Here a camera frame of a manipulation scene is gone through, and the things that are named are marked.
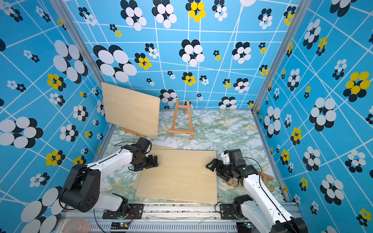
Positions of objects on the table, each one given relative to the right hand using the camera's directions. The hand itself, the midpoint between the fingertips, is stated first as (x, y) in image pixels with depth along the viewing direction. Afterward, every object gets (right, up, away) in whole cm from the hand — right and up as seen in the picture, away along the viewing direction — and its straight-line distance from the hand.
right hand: (212, 168), depth 80 cm
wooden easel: (-53, +19, +19) cm, 59 cm away
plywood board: (-50, +34, +11) cm, 61 cm away
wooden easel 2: (-25, +20, +22) cm, 39 cm away
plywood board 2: (-5, -8, 0) cm, 9 cm away
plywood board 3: (-23, -6, +1) cm, 24 cm away
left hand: (-34, 0, +8) cm, 35 cm away
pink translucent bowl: (-65, -22, -14) cm, 70 cm away
